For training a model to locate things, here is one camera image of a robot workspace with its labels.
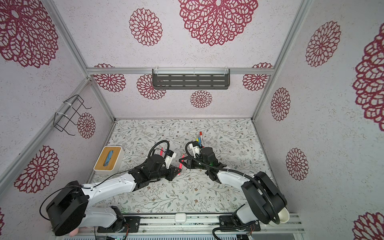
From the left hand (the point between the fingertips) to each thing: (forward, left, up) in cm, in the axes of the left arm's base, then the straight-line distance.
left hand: (180, 172), depth 82 cm
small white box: (-20, 0, -9) cm, 22 cm away
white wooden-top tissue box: (+9, +43, -4) cm, 44 cm away
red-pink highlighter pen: (+4, +8, +15) cm, 17 cm away
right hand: (+5, 0, +5) cm, 8 cm away
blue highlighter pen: (+27, -13, -9) cm, 31 cm away
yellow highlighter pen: (+28, -11, -9) cm, 32 cm away
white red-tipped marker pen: (+31, -14, -9) cm, 35 cm away
